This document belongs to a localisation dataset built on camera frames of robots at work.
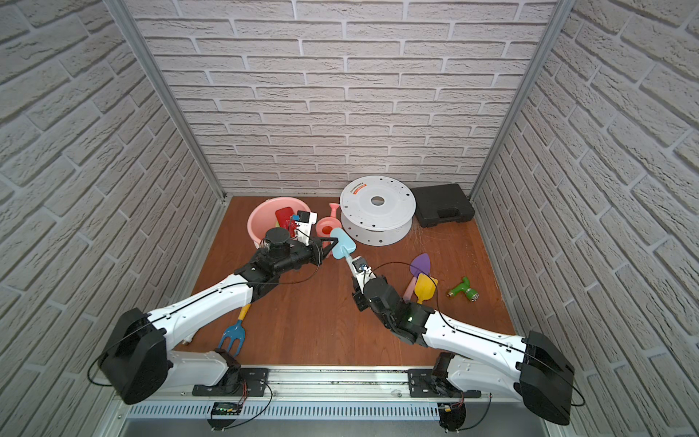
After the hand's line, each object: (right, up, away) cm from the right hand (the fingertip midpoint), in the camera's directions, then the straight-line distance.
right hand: (360, 276), depth 79 cm
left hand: (-9, +14, -1) cm, 16 cm away
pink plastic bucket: (-35, +18, +15) cm, 42 cm away
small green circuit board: (-36, -34, -7) cm, 50 cm away
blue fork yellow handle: (-39, -19, +4) cm, 44 cm away
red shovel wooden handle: (-29, +18, +20) cm, 39 cm away
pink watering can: (-13, +15, +18) cm, 27 cm away
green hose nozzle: (+36, -6, +12) cm, 38 cm away
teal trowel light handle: (-4, +9, -2) cm, 10 cm away
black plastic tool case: (+34, +24, +32) cm, 52 cm away
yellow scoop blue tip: (+22, -6, +13) cm, 26 cm away
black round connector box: (+24, -35, -9) cm, 44 cm away
